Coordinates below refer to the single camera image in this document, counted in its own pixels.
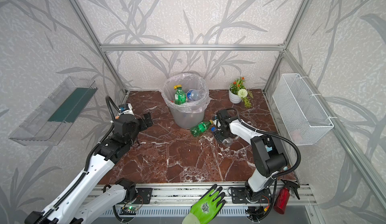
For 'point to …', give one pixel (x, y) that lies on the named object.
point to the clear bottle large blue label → (195, 94)
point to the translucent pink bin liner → (188, 81)
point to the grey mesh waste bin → (187, 120)
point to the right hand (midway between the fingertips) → (222, 131)
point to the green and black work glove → (205, 210)
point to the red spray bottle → (282, 201)
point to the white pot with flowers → (238, 93)
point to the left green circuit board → (129, 210)
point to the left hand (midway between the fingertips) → (145, 111)
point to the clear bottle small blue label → (227, 142)
